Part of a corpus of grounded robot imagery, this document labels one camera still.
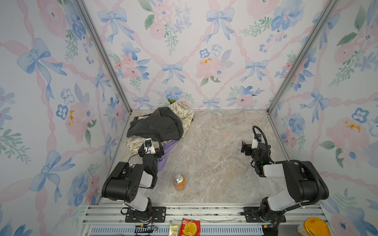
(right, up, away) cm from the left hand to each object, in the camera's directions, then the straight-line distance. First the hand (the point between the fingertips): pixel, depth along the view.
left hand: (152, 141), depth 88 cm
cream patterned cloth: (+20, +18, +19) cm, 33 cm away
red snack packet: (+23, -39, -19) cm, 49 cm away
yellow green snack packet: (+15, -39, -19) cm, 46 cm away
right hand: (+62, 0, +6) cm, 62 cm away
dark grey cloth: (+5, +10, +10) cm, 15 cm away
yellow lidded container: (+76, -33, -26) cm, 87 cm away
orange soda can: (+17, -19, -14) cm, 29 cm away
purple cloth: (+8, -4, +9) cm, 13 cm away
